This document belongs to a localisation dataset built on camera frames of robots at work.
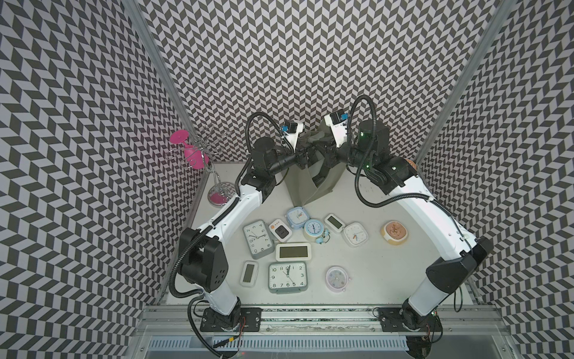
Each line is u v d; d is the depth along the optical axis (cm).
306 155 65
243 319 71
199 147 81
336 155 59
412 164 119
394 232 91
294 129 61
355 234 89
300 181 92
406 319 65
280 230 91
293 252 85
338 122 54
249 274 81
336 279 79
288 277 79
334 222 96
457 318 75
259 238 89
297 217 95
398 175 48
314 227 91
